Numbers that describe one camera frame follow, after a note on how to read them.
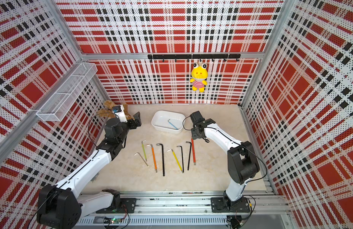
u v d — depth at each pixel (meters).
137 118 0.72
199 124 0.66
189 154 0.93
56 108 0.69
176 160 0.91
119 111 0.66
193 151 0.93
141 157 0.92
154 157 0.92
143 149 0.96
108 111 1.08
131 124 0.71
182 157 0.91
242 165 0.47
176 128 1.06
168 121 1.11
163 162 0.89
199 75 0.92
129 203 0.74
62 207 0.39
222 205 0.73
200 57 0.89
